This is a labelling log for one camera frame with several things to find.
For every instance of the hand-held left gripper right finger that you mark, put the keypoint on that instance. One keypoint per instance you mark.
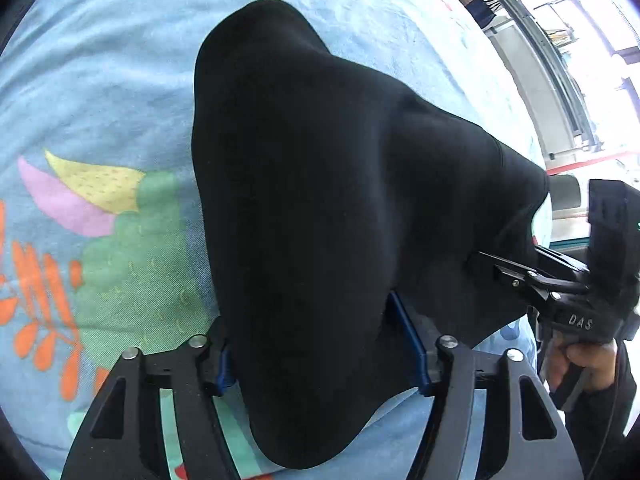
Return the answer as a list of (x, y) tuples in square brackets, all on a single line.
[(407, 330)]

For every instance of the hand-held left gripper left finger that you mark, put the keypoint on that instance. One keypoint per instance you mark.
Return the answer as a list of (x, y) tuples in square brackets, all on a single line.
[(224, 372)]

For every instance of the black pants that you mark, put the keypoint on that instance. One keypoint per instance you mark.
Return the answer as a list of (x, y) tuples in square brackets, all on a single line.
[(325, 185)]

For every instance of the blue printed bedsheet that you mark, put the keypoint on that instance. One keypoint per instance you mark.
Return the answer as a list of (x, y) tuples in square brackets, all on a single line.
[(100, 85)]

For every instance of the dark tote bag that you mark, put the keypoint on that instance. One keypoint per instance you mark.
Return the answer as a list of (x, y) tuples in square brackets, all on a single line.
[(481, 14)]

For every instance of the person's right forearm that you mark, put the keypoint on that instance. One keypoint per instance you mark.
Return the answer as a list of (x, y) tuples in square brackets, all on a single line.
[(610, 435)]

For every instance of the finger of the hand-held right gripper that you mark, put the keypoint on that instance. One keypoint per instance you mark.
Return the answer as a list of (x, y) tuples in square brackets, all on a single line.
[(520, 284), (500, 261)]

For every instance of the red frame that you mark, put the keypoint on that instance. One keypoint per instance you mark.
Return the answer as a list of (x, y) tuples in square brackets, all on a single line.
[(575, 164)]

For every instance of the person's right hand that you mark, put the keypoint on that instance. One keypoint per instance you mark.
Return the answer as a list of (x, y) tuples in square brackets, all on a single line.
[(592, 360)]

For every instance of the window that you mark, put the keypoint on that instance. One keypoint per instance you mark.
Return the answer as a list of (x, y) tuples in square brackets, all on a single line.
[(600, 25)]

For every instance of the grey tilting desk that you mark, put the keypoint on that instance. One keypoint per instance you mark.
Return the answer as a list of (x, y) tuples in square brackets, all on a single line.
[(565, 80)]

